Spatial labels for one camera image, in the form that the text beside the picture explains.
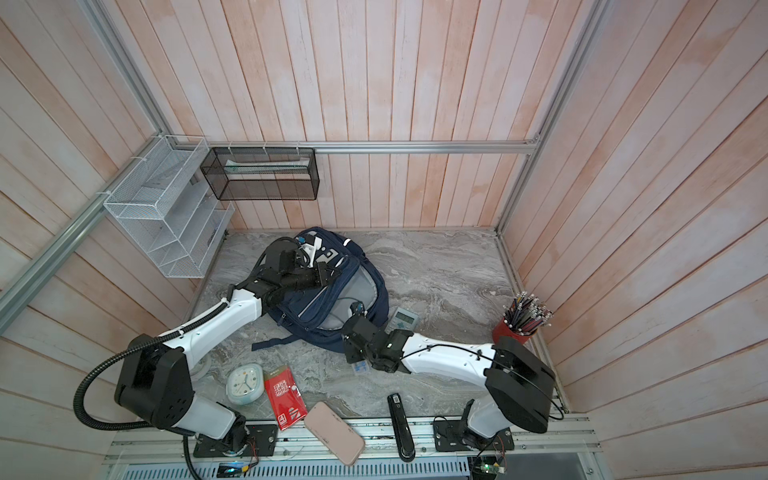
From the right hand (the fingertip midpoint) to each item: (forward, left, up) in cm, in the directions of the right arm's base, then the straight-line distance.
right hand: (349, 343), depth 83 cm
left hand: (+14, +2, +12) cm, 19 cm away
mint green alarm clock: (-11, +28, -4) cm, 30 cm away
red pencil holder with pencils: (+7, -49, +4) cm, 49 cm away
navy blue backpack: (+4, +8, +8) cm, 12 cm away
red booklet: (-13, +17, -9) cm, 24 cm away
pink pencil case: (-21, +2, -5) cm, 22 cm away
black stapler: (-20, -15, -4) cm, 25 cm away
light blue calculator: (+12, -16, -7) cm, 21 cm away
